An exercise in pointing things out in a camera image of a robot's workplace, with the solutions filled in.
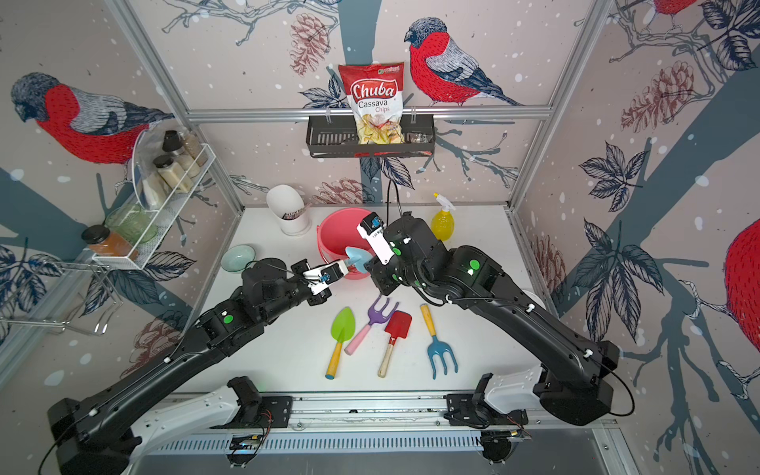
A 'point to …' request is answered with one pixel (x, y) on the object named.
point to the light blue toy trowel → (357, 257)
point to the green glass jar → (132, 223)
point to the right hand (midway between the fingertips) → (369, 261)
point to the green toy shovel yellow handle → (342, 327)
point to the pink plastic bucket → (337, 231)
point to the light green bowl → (237, 257)
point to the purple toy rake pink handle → (374, 317)
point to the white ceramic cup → (289, 209)
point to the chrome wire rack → (96, 311)
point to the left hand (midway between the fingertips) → (340, 255)
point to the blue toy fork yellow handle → (437, 346)
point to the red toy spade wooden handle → (400, 326)
